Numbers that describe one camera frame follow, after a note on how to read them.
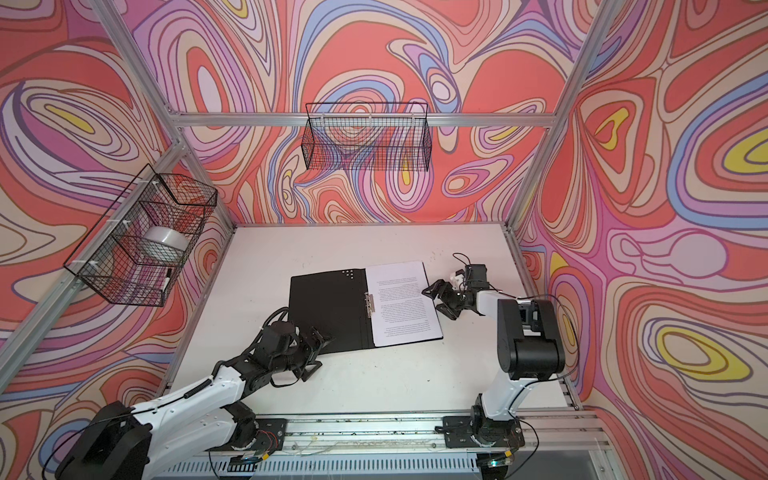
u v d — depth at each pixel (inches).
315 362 33.0
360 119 34.5
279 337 26.1
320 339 30.0
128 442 16.0
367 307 37.7
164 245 27.8
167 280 28.8
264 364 25.5
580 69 30.5
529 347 19.1
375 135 37.7
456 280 36.3
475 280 30.8
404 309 37.7
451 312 34.4
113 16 27.2
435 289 34.4
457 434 28.9
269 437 28.4
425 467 37.8
